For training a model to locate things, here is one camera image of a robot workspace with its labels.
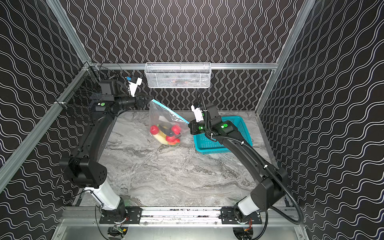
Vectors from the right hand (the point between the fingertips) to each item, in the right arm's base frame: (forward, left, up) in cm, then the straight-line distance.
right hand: (190, 125), depth 77 cm
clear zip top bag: (+10, +17, -14) cm, 24 cm away
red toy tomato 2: (+5, +9, -10) cm, 14 cm away
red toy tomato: (+7, +23, -12) cm, 27 cm away
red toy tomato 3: (+1, +12, -15) cm, 19 cm away
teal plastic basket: (+7, -7, -28) cm, 29 cm away
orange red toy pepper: (+3, +11, -24) cm, 26 cm away
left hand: (+9, +17, +12) cm, 23 cm away
